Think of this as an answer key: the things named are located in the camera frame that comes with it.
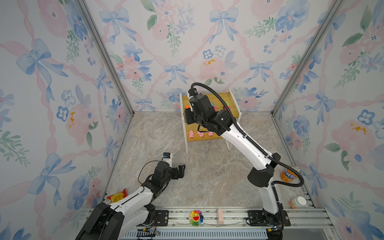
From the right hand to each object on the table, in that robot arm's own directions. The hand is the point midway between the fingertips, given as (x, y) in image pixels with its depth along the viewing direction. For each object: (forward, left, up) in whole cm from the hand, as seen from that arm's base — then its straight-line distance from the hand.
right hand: (188, 108), depth 73 cm
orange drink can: (-22, -53, -28) cm, 64 cm away
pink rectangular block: (-40, -16, -34) cm, 55 cm away
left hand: (-15, +6, -30) cm, 34 cm away
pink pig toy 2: (-2, -1, -17) cm, 18 cm away
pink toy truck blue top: (+5, -13, -3) cm, 15 cm away
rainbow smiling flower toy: (-41, -4, -34) cm, 54 cm away
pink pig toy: (-3, -7, -17) cm, 19 cm away
